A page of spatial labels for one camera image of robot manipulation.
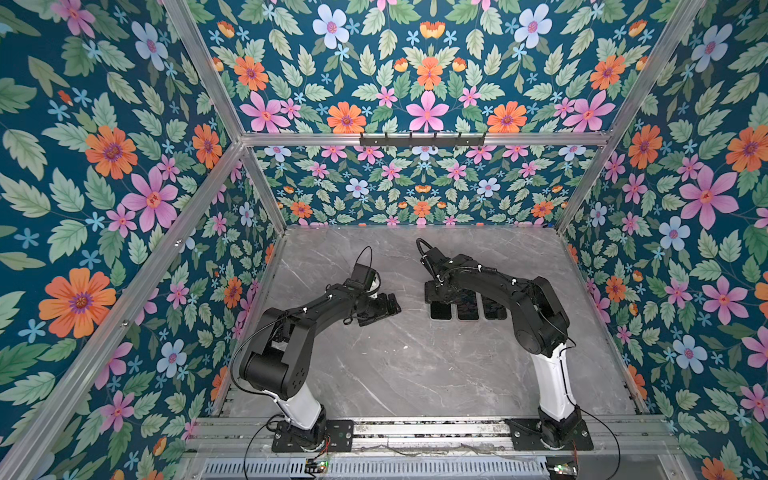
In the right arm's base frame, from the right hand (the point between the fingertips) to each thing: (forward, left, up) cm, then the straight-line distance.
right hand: (436, 297), depth 97 cm
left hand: (-6, +13, +5) cm, 15 cm away
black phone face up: (-6, -9, +3) cm, 11 cm away
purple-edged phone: (-6, 0, +1) cm, 6 cm away
